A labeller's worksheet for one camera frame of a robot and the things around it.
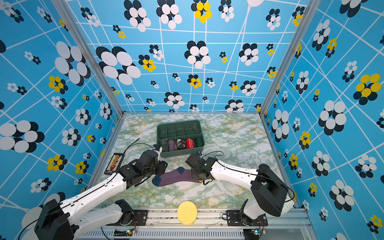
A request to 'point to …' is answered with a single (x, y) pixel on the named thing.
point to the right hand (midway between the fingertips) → (197, 175)
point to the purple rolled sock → (171, 145)
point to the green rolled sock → (199, 141)
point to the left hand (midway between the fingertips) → (165, 163)
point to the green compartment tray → (178, 130)
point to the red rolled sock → (190, 143)
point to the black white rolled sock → (180, 144)
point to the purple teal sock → (180, 174)
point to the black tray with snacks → (114, 163)
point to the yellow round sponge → (187, 213)
